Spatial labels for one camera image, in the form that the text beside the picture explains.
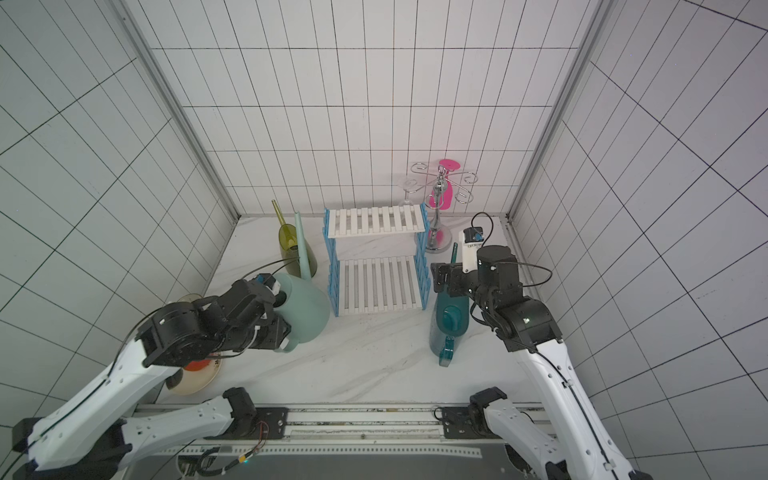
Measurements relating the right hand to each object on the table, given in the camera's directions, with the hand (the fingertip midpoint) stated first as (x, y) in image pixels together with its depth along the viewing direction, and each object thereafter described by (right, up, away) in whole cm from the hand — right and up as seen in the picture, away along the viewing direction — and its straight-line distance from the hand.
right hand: (438, 263), depth 69 cm
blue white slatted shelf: (-16, -1, +35) cm, 38 cm away
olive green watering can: (-46, +3, +30) cm, 55 cm away
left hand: (-37, -16, -4) cm, 41 cm away
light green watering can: (-32, -10, +1) cm, 33 cm away
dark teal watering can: (+7, -19, +19) cm, 28 cm away
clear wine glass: (-5, +22, +21) cm, 31 cm away
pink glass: (+9, +31, +30) cm, 44 cm away
